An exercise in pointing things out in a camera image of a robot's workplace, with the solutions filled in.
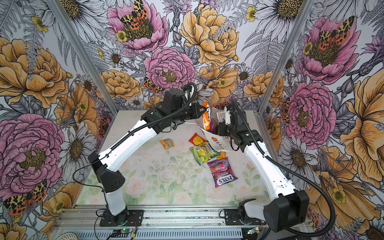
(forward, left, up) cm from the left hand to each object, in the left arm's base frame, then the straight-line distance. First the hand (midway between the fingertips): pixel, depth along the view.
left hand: (205, 113), depth 70 cm
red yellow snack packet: (+9, +3, -35) cm, 36 cm away
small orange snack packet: (-2, -13, -36) cm, 38 cm away
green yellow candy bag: (-1, -1, -33) cm, 33 cm away
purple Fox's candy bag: (-15, -10, -33) cm, 37 cm away
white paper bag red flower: (-3, -9, -19) cm, 22 cm away
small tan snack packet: (+6, +23, -34) cm, 41 cm away
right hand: (0, -9, -12) cm, 14 cm away
